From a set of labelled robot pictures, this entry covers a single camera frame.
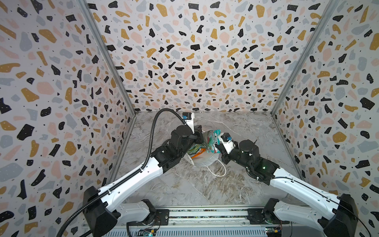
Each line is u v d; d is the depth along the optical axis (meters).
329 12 0.72
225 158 0.64
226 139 0.61
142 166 0.46
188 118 0.58
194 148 0.88
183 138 0.50
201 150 0.90
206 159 0.85
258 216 0.74
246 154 0.54
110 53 0.87
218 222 0.73
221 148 0.64
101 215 0.37
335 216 0.40
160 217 0.73
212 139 0.76
